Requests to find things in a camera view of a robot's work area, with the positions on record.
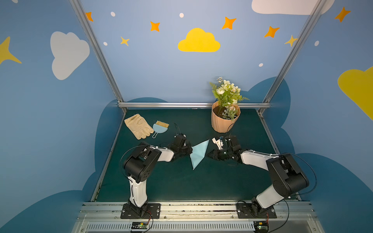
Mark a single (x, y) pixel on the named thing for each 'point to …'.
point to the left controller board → (139, 225)
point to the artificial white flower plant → (228, 95)
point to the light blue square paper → (198, 153)
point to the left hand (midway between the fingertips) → (194, 147)
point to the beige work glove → (139, 126)
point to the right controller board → (261, 226)
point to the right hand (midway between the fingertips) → (208, 153)
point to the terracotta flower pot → (221, 124)
